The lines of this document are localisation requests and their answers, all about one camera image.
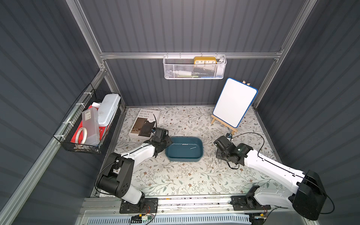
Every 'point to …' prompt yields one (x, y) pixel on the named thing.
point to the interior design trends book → (146, 120)
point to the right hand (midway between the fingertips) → (222, 152)
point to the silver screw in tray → (193, 147)
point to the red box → (102, 131)
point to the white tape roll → (85, 136)
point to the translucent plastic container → (90, 121)
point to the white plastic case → (106, 108)
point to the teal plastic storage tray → (185, 149)
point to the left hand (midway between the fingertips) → (169, 141)
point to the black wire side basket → (65, 135)
